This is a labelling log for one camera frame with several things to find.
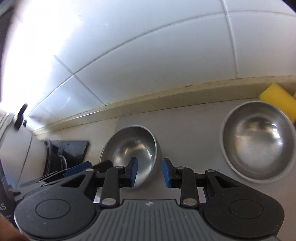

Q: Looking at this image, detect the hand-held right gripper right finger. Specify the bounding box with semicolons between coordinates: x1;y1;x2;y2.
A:
162;158;235;208

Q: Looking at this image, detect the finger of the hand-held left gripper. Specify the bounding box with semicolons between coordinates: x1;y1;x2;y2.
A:
20;161;93;189
92;159;115;174

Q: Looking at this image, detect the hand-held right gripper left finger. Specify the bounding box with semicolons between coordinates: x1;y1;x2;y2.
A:
60;157;139;208

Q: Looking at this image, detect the steel bowl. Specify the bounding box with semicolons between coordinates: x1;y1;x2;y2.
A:
220;100;294;184
99;125;163;189

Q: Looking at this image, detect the black gas stove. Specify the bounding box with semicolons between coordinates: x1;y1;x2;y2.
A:
43;140;90;177

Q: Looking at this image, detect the silver pressure cooker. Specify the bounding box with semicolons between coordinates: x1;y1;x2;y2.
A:
0;103;46;189

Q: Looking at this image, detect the yellow sponge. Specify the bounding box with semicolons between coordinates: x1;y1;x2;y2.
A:
259;83;296;125

